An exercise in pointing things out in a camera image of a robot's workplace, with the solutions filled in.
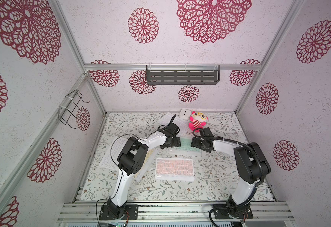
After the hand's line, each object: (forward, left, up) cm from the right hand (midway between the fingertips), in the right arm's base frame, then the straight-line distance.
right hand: (196, 142), depth 99 cm
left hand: (-2, +16, 0) cm, 16 cm away
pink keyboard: (-19, +16, -2) cm, 24 cm away
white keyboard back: (+19, +9, -2) cm, 21 cm away
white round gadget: (+27, +6, +1) cm, 28 cm away
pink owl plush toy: (+17, -2, +4) cm, 17 cm away
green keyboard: (-1, +7, -2) cm, 8 cm away
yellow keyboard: (-11, +32, -1) cm, 34 cm away
